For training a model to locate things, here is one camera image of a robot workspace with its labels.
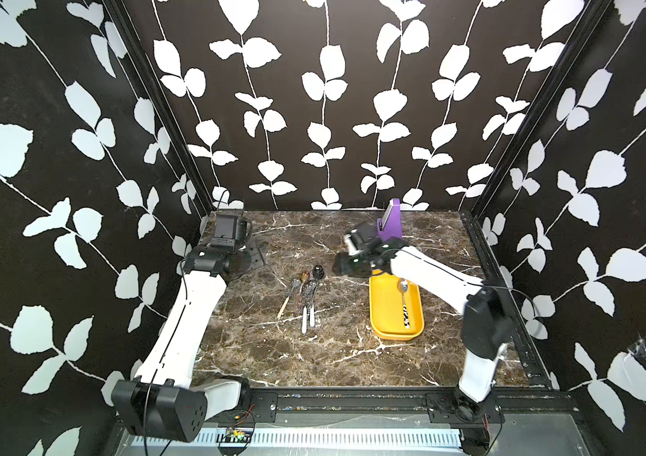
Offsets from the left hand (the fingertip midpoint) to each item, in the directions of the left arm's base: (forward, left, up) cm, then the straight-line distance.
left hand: (255, 254), depth 77 cm
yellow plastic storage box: (-7, -43, -24) cm, 50 cm away
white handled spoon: (+1, -15, -23) cm, 28 cm away
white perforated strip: (-41, -17, -24) cm, 51 cm away
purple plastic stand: (+22, -44, -14) cm, 51 cm away
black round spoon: (+8, -17, -23) cm, 29 cm away
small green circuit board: (-39, +4, -24) cm, 46 cm away
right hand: (+1, -22, -10) cm, 24 cm away
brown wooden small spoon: (+7, -12, -25) cm, 28 cm away
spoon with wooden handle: (+4, -9, -24) cm, 26 cm away
